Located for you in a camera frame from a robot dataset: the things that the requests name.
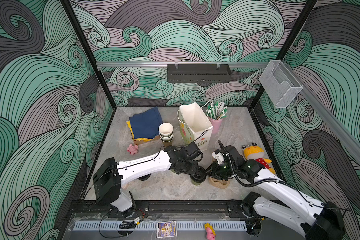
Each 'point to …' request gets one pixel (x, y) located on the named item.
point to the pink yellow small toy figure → (210, 233)
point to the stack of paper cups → (166, 132)
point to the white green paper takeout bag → (194, 126)
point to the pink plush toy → (132, 149)
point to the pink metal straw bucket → (216, 124)
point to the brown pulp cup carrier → (220, 184)
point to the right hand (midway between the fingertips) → (204, 174)
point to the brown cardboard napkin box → (136, 142)
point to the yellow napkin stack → (141, 139)
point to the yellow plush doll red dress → (255, 152)
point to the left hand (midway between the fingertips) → (195, 171)
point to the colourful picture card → (167, 229)
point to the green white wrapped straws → (217, 110)
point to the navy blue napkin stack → (146, 125)
